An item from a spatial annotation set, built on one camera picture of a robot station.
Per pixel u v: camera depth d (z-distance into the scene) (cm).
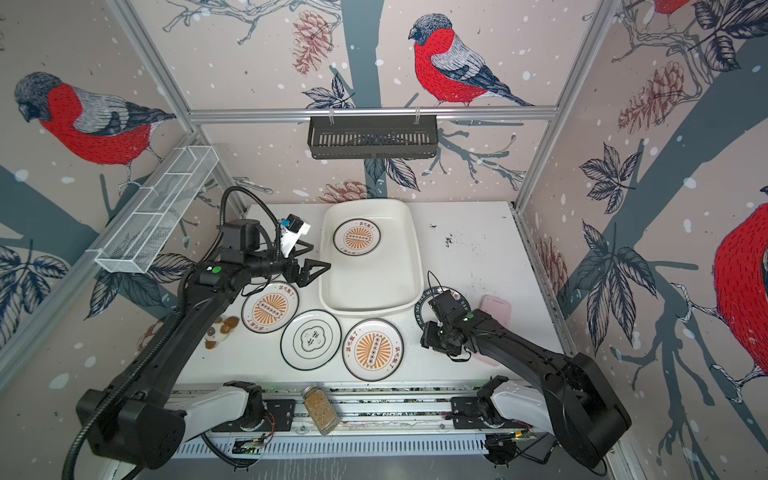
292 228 63
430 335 76
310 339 86
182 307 47
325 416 70
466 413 73
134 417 37
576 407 41
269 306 93
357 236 110
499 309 91
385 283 99
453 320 67
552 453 68
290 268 64
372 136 107
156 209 78
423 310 92
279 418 73
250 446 71
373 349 84
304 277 66
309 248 76
